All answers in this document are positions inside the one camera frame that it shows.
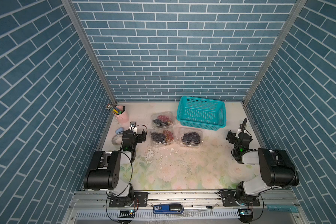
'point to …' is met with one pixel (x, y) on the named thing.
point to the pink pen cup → (121, 115)
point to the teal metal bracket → (282, 208)
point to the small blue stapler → (119, 130)
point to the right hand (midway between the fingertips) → (239, 132)
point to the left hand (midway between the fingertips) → (139, 129)
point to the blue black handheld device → (168, 208)
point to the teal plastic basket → (205, 113)
